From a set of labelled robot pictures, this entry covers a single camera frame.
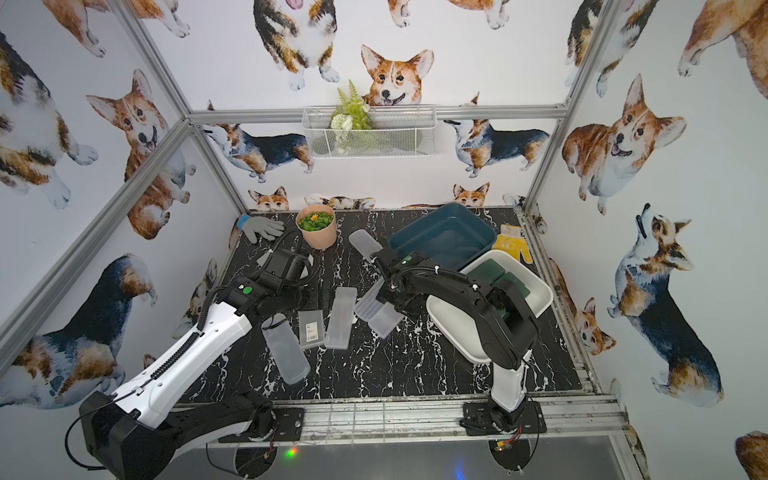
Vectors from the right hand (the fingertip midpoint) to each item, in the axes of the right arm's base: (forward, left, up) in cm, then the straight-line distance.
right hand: (388, 306), depth 86 cm
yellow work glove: (+29, -44, -8) cm, 53 cm away
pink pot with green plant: (+28, +25, +5) cm, 38 cm away
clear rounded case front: (-10, +29, -7) cm, 32 cm away
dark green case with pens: (+15, -32, -5) cm, 36 cm away
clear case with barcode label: (-4, +23, -5) cm, 24 cm away
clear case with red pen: (0, +2, -7) cm, 8 cm away
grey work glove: (+38, +54, -6) cm, 66 cm away
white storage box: (0, -21, -7) cm, 22 cm away
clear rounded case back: (+29, +10, -7) cm, 32 cm away
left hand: (-1, +16, +11) cm, 19 cm away
